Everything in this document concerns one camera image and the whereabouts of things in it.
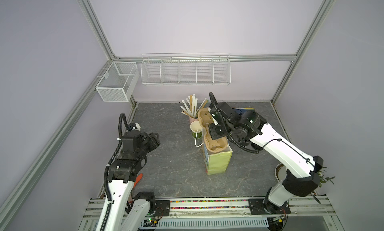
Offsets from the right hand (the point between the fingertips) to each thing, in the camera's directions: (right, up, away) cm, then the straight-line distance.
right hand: (211, 130), depth 68 cm
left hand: (-28, -4, +3) cm, 28 cm away
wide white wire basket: (-14, +38, +30) cm, 50 cm away
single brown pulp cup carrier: (+2, -7, +2) cm, 8 cm away
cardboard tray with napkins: (+34, +12, +44) cm, 57 cm away
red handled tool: (-39, -28, +15) cm, 51 cm away
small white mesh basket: (-61, +30, +34) cm, 76 cm away
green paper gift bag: (+3, -16, +2) cm, 16 cm away
